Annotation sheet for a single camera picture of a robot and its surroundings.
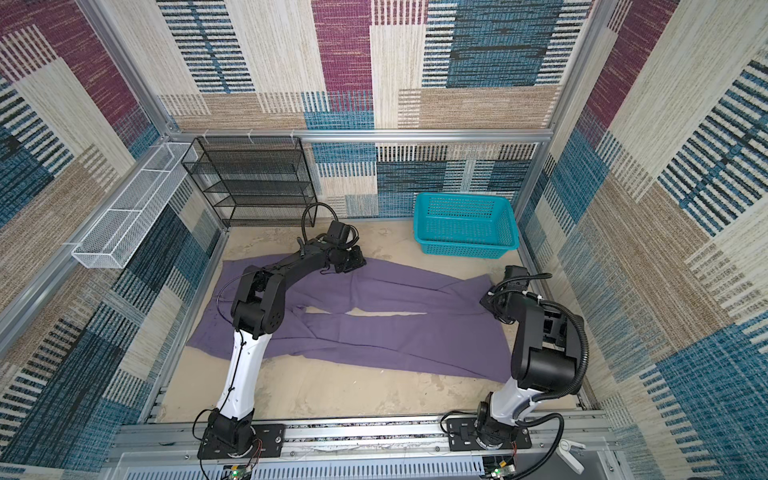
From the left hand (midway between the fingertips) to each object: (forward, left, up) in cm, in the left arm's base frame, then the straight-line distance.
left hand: (365, 259), depth 106 cm
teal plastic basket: (+18, -39, -2) cm, 43 cm away
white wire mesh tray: (-18, +57, +30) cm, 67 cm away
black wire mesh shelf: (+26, +40, +14) cm, 50 cm away
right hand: (-18, -40, -2) cm, 44 cm away
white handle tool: (-57, -48, 0) cm, 74 cm away
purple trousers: (-21, -16, -5) cm, 27 cm away
